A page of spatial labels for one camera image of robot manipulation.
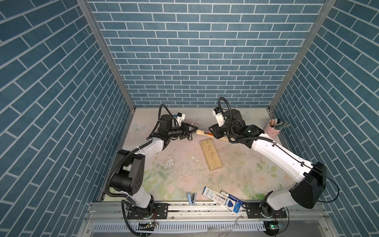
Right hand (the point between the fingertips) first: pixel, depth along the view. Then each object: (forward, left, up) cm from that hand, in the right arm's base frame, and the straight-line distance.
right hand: (213, 127), depth 78 cm
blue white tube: (-28, -12, -23) cm, 38 cm away
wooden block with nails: (-5, -1, -22) cm, 23 cm away
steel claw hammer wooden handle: (-10, -5, +5) cm, 12 cm away
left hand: (0, +7, -4) cm, 8 cm away
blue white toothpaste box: (-31, -10, -23) cm, 40 cm away
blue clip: (-30, +9, -23) cm, 39 cm away
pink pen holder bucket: (+13, -40, -16) cm, 45 cm away
